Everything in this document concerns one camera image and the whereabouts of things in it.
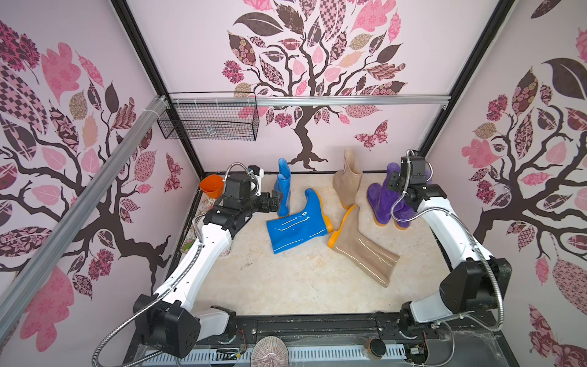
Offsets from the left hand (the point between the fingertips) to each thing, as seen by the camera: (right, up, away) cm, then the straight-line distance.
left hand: (272, 199), depth 78 cm
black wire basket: (-26, +35, +17) cm, 47 cm away
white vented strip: (+8, -49, -8) cm, 50 cm away
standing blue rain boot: (+3, +5, +6) cm, 9 cm away
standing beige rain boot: (+30, +7, +17) cm, 35 cm away
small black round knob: (+32, -41, -16) cm, 54 cm away
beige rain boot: (+37, -23, +11) cm, 45 cm away
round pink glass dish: (0, -47, -9) cm, 48 cm away
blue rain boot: (+7, -14, +18) cm, 24 cm away
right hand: (+48, +9, +5) cm, 49 cm away
